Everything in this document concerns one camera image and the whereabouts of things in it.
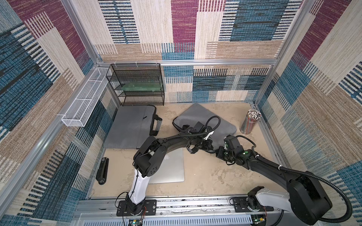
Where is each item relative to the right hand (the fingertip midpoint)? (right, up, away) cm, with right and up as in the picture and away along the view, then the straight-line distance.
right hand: (218, 154), depth 88 cm
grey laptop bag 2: (+7, +15, +16) cm, 23 cm away
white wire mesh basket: (-89, +27, +6) cm, 93 cm away
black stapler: (-69, -10, -3) cm, 70 cm away
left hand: (-3, +4, 0) cm, 5 cm away
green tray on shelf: (-48, +43, +6) cm, 65 cm away
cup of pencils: (+21, +20, +4) cm, 30 cm away
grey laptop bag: (-59, +17, +17) cm, 64 cm away
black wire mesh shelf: (-66, +54, +13) cm, 86 cm away
